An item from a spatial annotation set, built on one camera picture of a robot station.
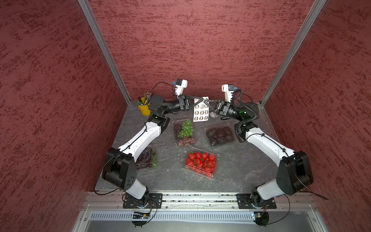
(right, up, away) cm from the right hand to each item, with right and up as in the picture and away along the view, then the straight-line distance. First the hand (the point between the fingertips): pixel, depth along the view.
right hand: (203, 105), depth 63 cm
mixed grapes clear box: (-10, -16, +31) cm, 37 cm away
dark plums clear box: (+15, -17, +32) cm, 39 cm away
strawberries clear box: (+1, -33, +21) cm, 39 cm away
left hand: (-1, +1, -2) cm, 2 cm away
